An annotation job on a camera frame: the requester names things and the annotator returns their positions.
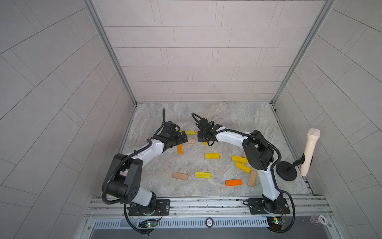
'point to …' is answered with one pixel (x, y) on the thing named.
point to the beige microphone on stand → (313, 135)
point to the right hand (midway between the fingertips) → (200, 137)
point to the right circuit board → (275, 223)
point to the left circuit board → (147, 223)
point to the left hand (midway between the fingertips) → (183, 137)
